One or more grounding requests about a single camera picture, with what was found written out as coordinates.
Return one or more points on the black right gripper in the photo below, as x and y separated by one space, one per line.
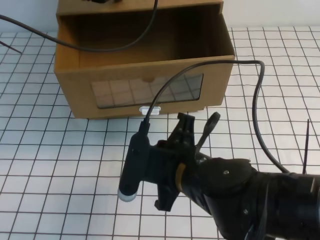
172 163

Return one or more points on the white plastic handle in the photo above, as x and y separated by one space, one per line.
155 110

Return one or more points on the cardboard shoebox drawer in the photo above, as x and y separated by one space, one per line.
126 52

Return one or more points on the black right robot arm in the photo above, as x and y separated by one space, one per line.
246 204

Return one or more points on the lower cardboard shoebox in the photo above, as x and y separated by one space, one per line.
202 109

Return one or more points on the right thin black zip tie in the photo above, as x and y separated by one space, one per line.
306 146

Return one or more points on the thin black zip tie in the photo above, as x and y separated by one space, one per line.
10 47
306 146

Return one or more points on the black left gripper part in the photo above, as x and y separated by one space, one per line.
103 1

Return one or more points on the left thin black zip tie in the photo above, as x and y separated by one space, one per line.
10 47

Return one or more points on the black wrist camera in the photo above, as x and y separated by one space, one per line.
135 166

